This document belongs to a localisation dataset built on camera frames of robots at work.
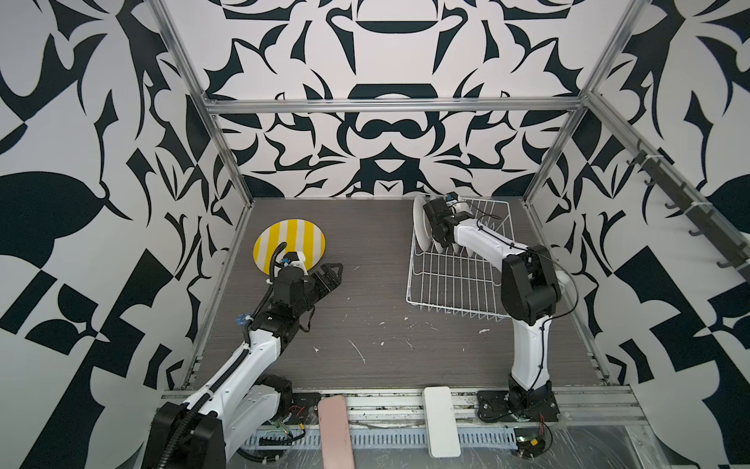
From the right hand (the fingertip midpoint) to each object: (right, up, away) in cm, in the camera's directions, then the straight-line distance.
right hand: (467, 222), depth 96 cm
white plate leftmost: (-16, 0, -4) cm, 17 cm away
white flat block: (-15, -48, -28) cm, 57 cm away
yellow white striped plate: (-58, -4, +12) cm, 59 cm away
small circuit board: (+7, -53, -25) cm, 59 cm away
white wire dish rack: (-4, -18, -1) cm, 19 cm away
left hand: (-42, -13, -14) cm, 46 cm away
